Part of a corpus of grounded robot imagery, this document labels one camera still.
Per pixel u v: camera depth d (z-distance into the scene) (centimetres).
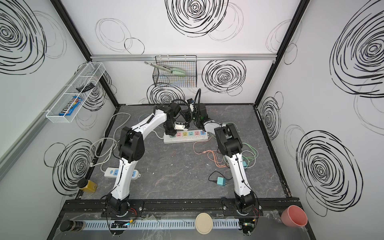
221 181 81
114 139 96
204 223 64
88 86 80
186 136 99
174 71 92
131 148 58
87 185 73
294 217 63
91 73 91
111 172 83
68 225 62
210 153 93
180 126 87
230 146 63
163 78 108
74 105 72
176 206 75
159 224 64
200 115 86
